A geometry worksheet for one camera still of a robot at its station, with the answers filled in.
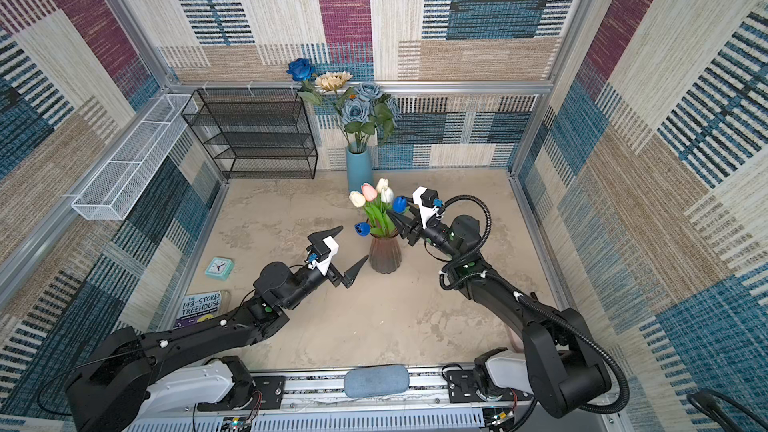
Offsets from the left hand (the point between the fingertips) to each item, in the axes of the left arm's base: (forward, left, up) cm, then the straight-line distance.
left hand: (353, 237), depth 71 cm
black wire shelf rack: (+50, +39, -8) cm, 64 cm away
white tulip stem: (+10, -8, +3) cm, 13 cm away
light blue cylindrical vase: (+36, +1, -12) cm, 38 cm away
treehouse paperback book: (-6, +45, -24) cm, 52 cm away
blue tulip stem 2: (+4, -11, +7) cm, 14 cm away
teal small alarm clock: (+6, +44, -25) cm, 51 cm away
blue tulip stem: (+2, -2, +1) cm, 3 cm away
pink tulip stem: (+11, -4, +3) cm, 12 cm away
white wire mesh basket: (+9, +56, +7) cm, 57 cm away
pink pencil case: (-17, -41, -24) cm, 51 cm away
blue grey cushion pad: (-26, -6, -23) cm, 35 cm away
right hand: (+8, -10, +1) cm, 13 cm away
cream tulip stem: (+15, -7, +2) cm, 17 cm away
